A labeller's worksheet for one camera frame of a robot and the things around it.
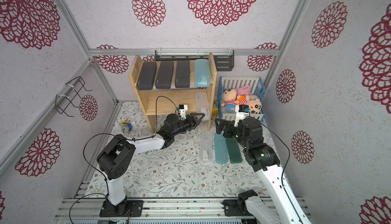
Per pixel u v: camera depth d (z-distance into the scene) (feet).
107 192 1.90
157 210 2.45
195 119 2.50
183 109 2.67
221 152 3.05
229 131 1.94
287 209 1.28
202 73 2.40
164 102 2.57
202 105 2.87
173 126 2.26
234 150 3.05
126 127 3.28
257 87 3.71
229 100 3.44
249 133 1.60
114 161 1.63
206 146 3.18
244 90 3.69
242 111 1.89
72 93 2.63
